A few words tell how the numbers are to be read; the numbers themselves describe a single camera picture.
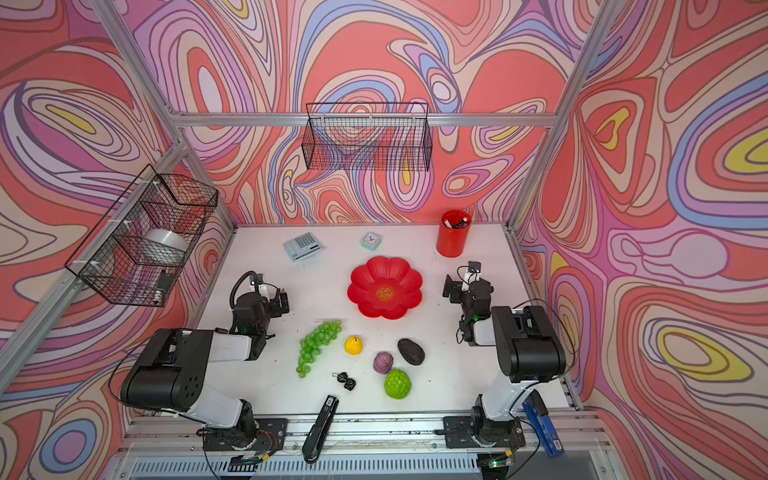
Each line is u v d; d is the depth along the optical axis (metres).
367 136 0.98
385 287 1.01
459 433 0.74
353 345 0.84
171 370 0.45
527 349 0.48
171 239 0.73
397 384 0.75
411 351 0.83
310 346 0.84
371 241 1.12
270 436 0.72
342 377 0.82
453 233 1.02
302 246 1.11
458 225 1.06
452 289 0.86
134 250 0.75
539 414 0.72
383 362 0.80
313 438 0.69
